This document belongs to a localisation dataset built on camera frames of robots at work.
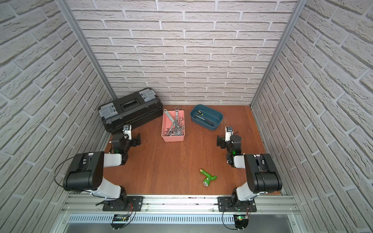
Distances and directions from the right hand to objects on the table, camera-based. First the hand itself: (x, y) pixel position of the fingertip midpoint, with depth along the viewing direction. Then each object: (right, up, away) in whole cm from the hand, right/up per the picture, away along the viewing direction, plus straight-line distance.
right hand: (227, 135), depth 95 cm
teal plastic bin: (-10, +12, +17) cm, 23 cm away
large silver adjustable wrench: (-37, +10, +8) cm, 40 cm away
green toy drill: (-15, -24, -16) cm, 33 cm away
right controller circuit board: (+1, -40, -24) cm, 47 cm away
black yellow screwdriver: (-15, +14, +18) cm, 28 cm away
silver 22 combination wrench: (-35, +18, +8) cm, 40 cm away
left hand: (-63, +3, -1) cm, 63 cm away
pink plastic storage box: (-37, +6, +5) cm, 38 cm away
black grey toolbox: (-61, +17, -1) cm, 63 cm away
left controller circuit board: (-61, -41, -23) cm, 77 cm away
